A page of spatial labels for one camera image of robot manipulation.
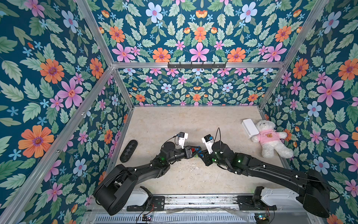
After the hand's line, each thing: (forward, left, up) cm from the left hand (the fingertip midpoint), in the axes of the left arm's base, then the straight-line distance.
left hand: (201, 149), depth 75 cm
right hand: (-1, +1, -2) cm, 2 cm away
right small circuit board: (-32, -29, -20) cm, 47 cm away
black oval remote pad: (+10, +46, -14) cm, 49 cm away
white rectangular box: (+22, -41, -15) cm, 49 cm away
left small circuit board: (-27, +32, -20) cm, 46 cm away
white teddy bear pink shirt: (+10, -47, -10) cm, 49 cm away
